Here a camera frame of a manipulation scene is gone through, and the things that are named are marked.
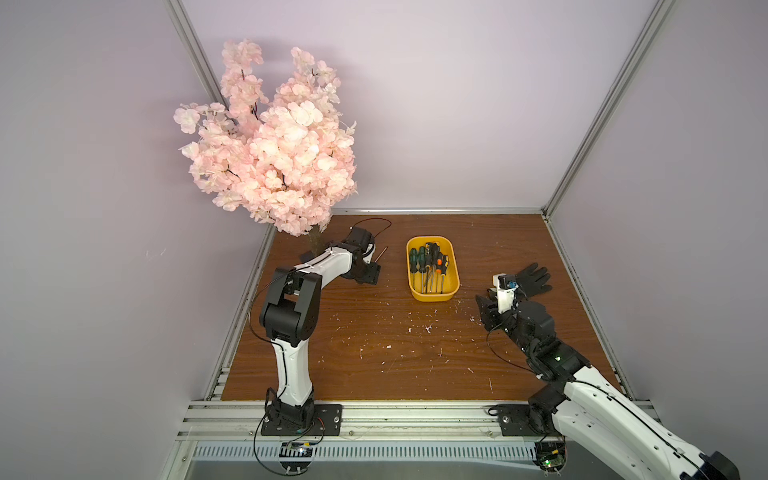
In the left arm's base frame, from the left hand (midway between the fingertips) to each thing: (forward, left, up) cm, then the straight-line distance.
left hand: (373, 273), depth 100 cm
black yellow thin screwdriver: (+5, -19, +2) cm, 20 cm away
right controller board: (-49, -46, -4) cm, 67 cm away
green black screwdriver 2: (+4, -17, 0) cm, 18 cm away
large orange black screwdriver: (+9, -2, -2) cm, 9 cm away
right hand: (-15, -32, +15) cm, 39 cm away
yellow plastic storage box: (-2, -26, -2) cm, 27 cm away
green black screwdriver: (+4, -14, -1) cm, 15 cm away
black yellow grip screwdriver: (+3, -25, 0) cm, 25 cm away
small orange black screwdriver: (+2, -22, 0) cm, 23 cm away
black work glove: (-2, -54, -1) cm, 54 cm away
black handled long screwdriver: (+5, -21, +2) cm, 22 cm away
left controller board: (-49, +16, -4) cm, 52 cm away
